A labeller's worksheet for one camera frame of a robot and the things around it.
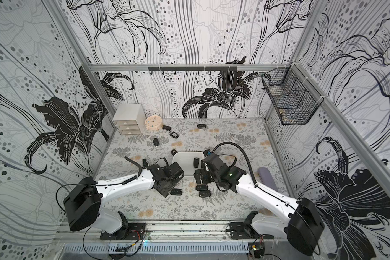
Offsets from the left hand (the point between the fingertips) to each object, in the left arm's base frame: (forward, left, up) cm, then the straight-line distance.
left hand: (176, 187), depth 84 cm
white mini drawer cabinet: (+41, +34, +8) cm, 54 cm away
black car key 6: (+30, +17, -2) cm, 35 cm away
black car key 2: (+8, -15, +23) cm, 29 cm away
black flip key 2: (+23, +5, -3) cm, 24 cm away
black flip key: (+15, -14, -1) cm, 20 cm away
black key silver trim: (+36, +6, -1) cm, 37 cm away
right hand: (+5, -14, +8) cm, 17 cm away
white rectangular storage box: (+18, -3, -3) cm, 19 cm away
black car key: (+17, -10, -2) cm, 19 cm away
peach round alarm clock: (+47, +22, -1) cm, 52 cm away
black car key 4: (-2, -15, -2) cm, 16 cm away
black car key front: (-2, 0, -1) cm, 2 cm away
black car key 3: (+1, -14, -2) cm, 14 cm away
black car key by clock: (+43, +12, -1) cm, 44 cm away
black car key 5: (+46, -12, -2) cm, 48 cm away
